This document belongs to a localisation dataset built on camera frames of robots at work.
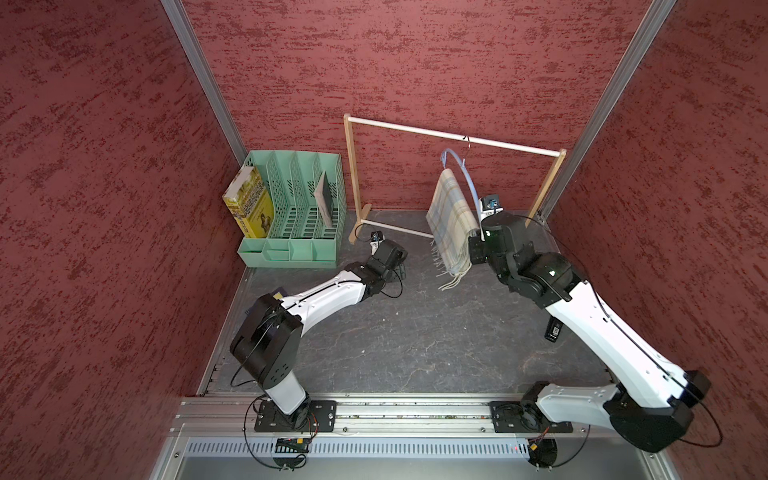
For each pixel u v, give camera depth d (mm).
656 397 377
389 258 672
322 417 737
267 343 444
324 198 1027
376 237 788
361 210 1186
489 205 570
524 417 659
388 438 710
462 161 729
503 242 477
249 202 950
